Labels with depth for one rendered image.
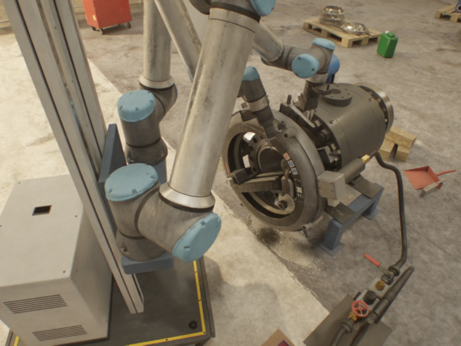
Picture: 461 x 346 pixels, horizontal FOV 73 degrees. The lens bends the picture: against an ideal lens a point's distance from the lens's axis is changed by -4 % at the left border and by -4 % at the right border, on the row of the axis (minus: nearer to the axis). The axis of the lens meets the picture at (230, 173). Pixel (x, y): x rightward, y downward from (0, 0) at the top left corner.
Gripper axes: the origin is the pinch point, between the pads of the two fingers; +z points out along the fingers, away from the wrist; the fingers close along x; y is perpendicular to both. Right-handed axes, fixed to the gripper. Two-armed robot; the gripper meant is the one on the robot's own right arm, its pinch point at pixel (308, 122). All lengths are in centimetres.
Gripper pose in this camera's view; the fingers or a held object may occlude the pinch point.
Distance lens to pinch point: 153.7
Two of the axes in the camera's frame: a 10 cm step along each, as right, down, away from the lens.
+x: -8.9, 2.7, -3.5
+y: -4.4, -6.4, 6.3
